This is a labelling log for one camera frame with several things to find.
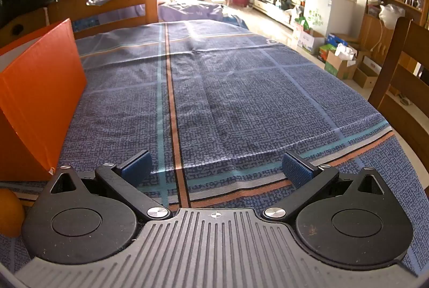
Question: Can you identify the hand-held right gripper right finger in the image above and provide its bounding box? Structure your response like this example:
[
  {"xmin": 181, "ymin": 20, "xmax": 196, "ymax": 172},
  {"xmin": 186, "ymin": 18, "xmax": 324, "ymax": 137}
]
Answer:
[{"xmin": 263, "ymin": 152, "xmax": 386, "ymax": 222}]

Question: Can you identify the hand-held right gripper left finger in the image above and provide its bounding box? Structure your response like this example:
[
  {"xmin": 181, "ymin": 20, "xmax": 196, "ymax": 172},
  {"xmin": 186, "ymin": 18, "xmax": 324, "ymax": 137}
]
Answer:
[{"xmin": 40, "ymin": 150, "xmax": 171, "ymax": 220}]

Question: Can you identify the orange cardboard box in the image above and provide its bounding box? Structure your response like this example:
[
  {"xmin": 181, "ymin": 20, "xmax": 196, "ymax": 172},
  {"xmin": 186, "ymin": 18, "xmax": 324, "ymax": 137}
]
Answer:
[{"xmin": 0, "ymin": 18, "xmax": 88, "ymax": 182}]

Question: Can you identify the cardboard box with white paper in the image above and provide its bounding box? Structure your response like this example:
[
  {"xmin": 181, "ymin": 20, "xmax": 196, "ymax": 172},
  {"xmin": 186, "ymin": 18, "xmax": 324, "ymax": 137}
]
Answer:
[{"xmin": 324, "ymin": 50, "xmax": 357, "ymax": 80}]

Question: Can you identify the brown cardboard box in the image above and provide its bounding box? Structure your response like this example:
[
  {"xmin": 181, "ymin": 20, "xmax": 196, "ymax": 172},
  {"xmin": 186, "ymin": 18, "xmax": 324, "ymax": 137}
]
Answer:
[{"xmin": 353, "ymin": 55, "xmax": 383, "ymax": 88}]

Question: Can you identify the white and green box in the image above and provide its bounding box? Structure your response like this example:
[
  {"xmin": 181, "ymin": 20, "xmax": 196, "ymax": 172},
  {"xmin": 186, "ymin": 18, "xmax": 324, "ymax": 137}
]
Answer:
[{"xmin": 297, "ymin": 23, "xmax": 326, "ymax": 54}]

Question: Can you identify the orange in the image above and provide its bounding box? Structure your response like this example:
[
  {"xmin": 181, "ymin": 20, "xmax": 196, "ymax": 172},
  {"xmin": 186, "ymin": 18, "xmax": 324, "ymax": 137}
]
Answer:
[{"xmin": 0, "ymin": 189, "xmax": 26, "ymax": 238}]

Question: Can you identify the wooden bookshelf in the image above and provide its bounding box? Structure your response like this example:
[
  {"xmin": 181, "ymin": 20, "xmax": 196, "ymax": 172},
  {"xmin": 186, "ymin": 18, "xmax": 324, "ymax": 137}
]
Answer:
[{"xmin": 357, "ymin": 0, "xmax": 429, "ymax": 61}]

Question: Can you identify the white fridge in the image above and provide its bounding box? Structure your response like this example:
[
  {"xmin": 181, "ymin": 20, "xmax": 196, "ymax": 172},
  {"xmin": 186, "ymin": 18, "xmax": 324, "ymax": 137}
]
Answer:
[{"xmin": 303, "ymin": 0, "xmax": 357, "ymax": 47}]

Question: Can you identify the purple bedspread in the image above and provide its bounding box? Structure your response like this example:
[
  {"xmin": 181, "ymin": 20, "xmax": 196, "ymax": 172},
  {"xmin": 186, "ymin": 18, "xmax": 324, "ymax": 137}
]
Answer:
[{"xmin": 157, "ymin": 2, "xmax": 250, "ymax": 31}]

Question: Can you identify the white plastic bag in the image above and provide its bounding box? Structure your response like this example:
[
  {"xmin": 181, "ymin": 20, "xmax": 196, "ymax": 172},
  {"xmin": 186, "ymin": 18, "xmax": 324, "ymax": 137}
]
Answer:
[{"xmin": 379, "ymin": 3, "xmax": 406, "ymax": 29}]

